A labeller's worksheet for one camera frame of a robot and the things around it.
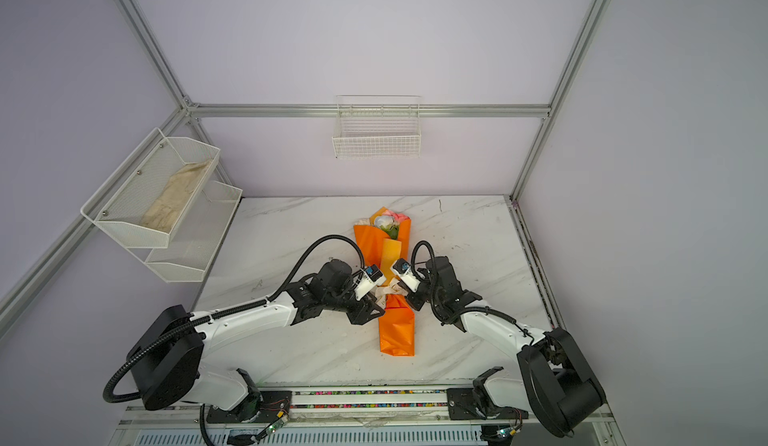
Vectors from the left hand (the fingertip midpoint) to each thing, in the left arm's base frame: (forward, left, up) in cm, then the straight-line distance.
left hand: (376, 306), depth 81 cm
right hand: (+8, -7, +1) cm, 11 cm away
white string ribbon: (+5, -1, -1) cm, 5 cm away
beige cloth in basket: (+17, +55, +20) cm, 61 cm away
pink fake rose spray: (+37, -7, -4) cm, 38 cm away
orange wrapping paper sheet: (+22, -1, -1) cm, 22 cm away
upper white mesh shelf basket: (+19, +61, +21) cm, 67 cm away
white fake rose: (+34, -3, -5) cm, 35 cm away
